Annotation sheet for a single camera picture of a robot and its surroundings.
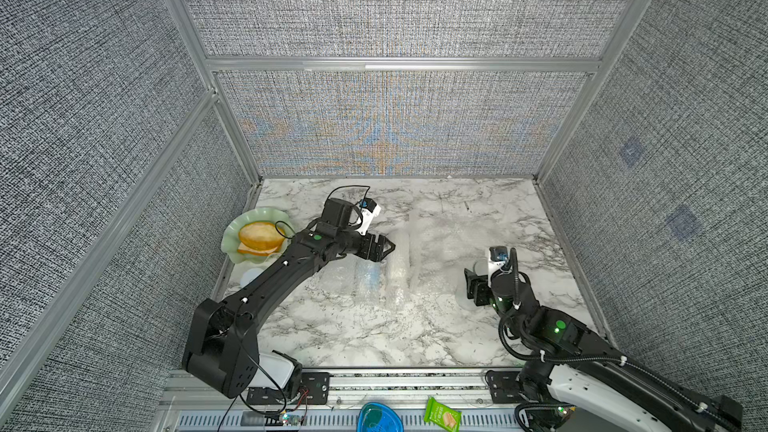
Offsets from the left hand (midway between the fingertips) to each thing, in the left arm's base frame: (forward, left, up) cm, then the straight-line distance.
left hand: (387, 240), depth 80 cm
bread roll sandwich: (+9, +39, -10) cm, 42 cm away
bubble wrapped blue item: (-6, +6, -12) cm, 15 cm away
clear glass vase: (-10, -22, +1) cm, 24 cm away
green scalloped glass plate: (+10, +50, -13) cm, 53 cm away
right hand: (-8, -23, 0) cm, 24 cm away
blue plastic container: (-38, +4, -8) cm, 39 cm away
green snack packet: (-37, -10, -16) cm, 42 cm away
